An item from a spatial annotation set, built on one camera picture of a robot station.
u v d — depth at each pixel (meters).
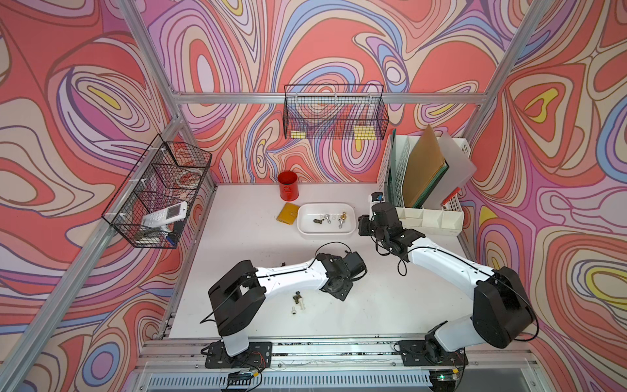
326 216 1.06
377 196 0.75
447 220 1.01
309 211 1.07
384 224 0.66
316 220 1.05
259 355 0.72
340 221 1.05
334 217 1.07
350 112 0.96
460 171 0.88
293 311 0.82
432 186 0.91
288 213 1.08
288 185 1.08
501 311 0.43
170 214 0.68
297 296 0.84
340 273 0.63
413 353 0.74
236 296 0.47
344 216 1.06
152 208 0.73
